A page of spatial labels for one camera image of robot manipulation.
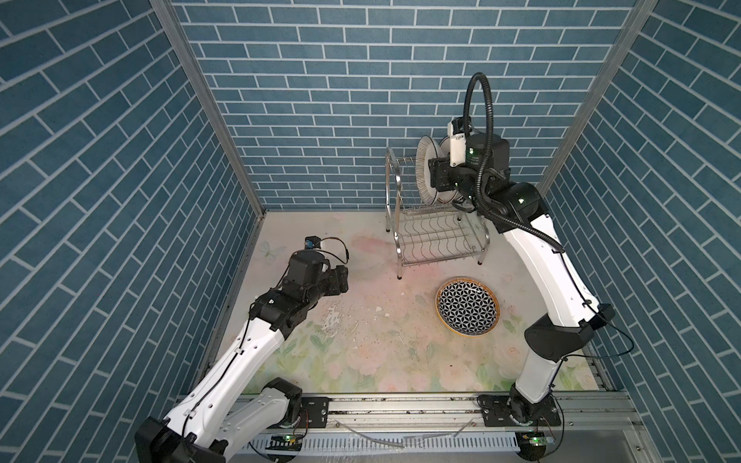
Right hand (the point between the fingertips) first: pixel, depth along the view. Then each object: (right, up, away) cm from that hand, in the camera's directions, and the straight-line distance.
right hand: (446, 159), depth 67 cm
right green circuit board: (+25, -69, +4) cm, 73 cm away
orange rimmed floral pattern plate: (+12, -41, +26) cm, 50 cm away
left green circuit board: (-40, -71, +5) cm, 81 cm away
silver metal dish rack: (+1, -17, +41) cm, 45 cm away
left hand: (-25, -27, +9) cm, 39 cm away
